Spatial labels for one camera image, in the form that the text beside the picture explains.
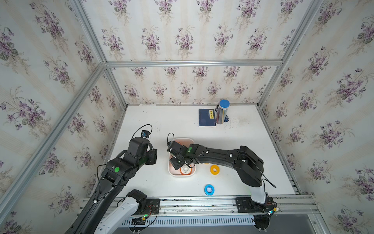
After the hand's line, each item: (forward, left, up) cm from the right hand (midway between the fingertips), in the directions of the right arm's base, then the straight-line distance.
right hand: (176, 162), depth 84 cm
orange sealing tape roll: (-4, -6, -3) cm, 7 cm away
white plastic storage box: (-5, +1, -4) cm, 6 cm away
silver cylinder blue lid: (+32, -30, +10) cm, 45 cm away
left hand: (-2, +10, +17) cm, 20 cm away
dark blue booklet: (+38, -21, -4) cm, 43 cm away
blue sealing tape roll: (-14, -19, -5) cm, 24 cm away
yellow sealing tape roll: (-2, -23, -5) cm, 24 cm away
